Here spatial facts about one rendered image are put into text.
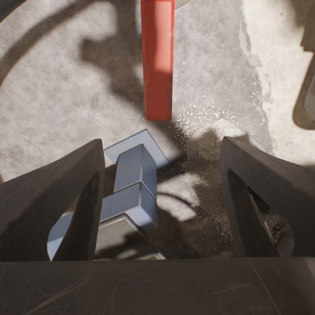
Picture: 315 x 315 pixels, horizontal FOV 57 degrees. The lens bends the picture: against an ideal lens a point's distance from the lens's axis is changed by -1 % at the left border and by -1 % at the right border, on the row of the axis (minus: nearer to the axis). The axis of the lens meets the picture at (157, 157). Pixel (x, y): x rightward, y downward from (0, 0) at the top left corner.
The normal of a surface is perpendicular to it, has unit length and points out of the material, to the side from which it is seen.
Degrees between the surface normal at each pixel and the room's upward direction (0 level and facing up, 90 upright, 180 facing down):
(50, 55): 0
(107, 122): 0
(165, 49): 0
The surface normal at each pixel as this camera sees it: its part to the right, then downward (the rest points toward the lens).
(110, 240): 0.02, 0.59
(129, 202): -0.48, -0.70
